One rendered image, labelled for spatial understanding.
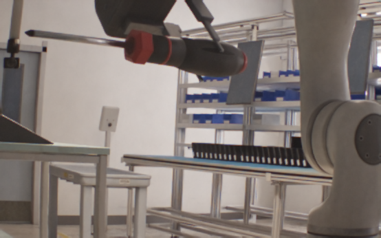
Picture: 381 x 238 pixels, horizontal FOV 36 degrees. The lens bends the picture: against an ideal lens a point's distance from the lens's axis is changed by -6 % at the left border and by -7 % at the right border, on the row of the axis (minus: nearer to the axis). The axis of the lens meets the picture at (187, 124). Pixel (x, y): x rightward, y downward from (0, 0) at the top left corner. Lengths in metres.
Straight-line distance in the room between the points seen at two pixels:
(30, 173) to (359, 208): 6.81
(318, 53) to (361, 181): 0.16
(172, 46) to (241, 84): 4.92
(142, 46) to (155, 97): 7.70
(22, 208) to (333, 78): 6.78
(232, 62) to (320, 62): 0.32
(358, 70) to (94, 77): 4.08
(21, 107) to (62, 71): 0.67
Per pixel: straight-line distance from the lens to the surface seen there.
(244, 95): 5.25
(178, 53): 0.41
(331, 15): 0.73
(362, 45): 4.46
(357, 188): 0.71
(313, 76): 0.75
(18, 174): 7.36
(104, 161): 1.99
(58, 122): 7.45
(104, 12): 0.47
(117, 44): 0.39
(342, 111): 0.71
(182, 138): 7.03
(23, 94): 7.36
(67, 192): 7.55
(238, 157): 5.95
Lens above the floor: 1.13
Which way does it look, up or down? 1 degrees up
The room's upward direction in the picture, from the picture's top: 3 degrees clockwise
